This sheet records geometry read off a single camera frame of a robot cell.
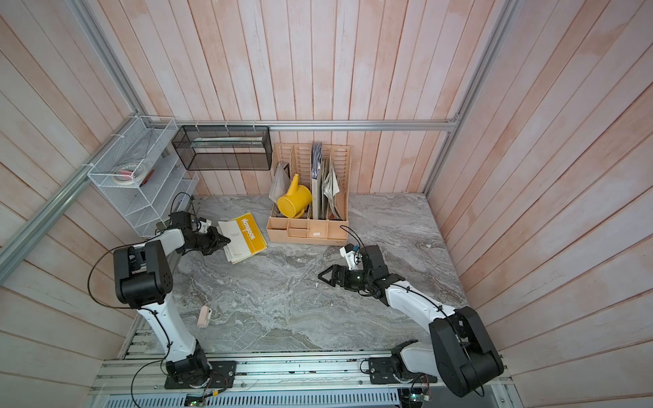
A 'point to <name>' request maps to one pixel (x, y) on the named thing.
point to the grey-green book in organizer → (316, 150)
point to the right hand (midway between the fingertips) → (327, 277)
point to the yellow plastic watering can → (298, 197)
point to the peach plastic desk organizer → (307, 230)
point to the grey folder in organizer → (281, 184)
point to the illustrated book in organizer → (331, 189)
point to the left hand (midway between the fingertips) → (230, 240)
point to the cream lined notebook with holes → (245, 235)
